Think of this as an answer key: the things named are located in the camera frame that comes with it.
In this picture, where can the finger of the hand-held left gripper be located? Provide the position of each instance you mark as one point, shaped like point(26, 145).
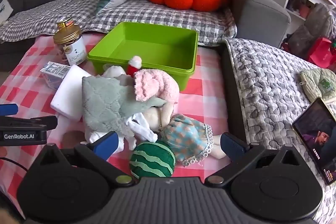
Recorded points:
point(42, 122)
point(8, 109)

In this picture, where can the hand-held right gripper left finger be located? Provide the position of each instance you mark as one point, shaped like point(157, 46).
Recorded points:
point(105, 146)

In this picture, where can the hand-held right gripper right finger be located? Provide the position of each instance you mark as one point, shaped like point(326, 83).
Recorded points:
point(232, 146)

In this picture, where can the white cloth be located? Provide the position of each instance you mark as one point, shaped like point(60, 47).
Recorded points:
point(141, 129)

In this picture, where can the grey-green towel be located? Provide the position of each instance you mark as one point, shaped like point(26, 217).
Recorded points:
point(105, 100)

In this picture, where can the watermelon plush ball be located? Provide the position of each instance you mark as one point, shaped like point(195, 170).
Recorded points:
point(152, 161)

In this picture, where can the cream plush rabbit doll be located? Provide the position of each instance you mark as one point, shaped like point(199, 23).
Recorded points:
point(157, 116)

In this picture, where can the pink fluffy cloth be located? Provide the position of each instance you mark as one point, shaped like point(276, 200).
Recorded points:
point(155, 83)

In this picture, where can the red plush toy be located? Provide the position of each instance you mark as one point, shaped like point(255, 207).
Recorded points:
point(132, 67)

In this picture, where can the green plastic bin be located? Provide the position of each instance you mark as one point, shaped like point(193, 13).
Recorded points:
point(157, 43)

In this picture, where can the small milk carton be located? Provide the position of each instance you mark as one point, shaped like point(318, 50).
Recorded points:
point(54, 72)

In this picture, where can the pink checkered tablecloth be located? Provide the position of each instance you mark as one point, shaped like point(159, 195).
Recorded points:
point(207, 98)

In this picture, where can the grey quilted blanket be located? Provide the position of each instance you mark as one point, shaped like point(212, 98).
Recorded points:
point(262, 87)

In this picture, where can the gold lid glass jar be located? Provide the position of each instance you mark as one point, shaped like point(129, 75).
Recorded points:
point(74, 52)

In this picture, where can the smartphone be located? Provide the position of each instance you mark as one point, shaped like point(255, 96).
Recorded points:
point(315, 132)

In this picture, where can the drink can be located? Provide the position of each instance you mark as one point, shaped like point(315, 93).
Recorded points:
point(64, 22)

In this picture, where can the green quilted pouch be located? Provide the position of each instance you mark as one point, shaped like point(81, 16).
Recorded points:
point(320, 85)

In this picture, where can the red bag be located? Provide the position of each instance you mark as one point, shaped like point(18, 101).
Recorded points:
point(320, 53)

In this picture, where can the grey checkered quilt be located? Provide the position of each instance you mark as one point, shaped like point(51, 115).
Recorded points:
point(157, 15)

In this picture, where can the grey backpack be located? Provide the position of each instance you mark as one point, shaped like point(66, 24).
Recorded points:
point(315, 24)

